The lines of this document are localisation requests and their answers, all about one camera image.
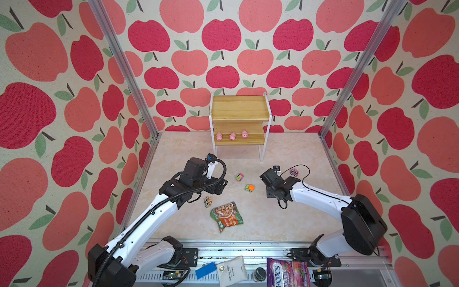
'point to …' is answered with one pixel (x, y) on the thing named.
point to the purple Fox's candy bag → (281, 273)
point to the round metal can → (259, 274)
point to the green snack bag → (226, 215)
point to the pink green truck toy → (239, 177)
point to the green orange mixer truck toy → (250, 188)
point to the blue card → (205, 270)
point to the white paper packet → (232, 272)
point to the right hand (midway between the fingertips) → (277, 189)
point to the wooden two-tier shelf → (239, 121)
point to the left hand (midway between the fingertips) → (222, 180)
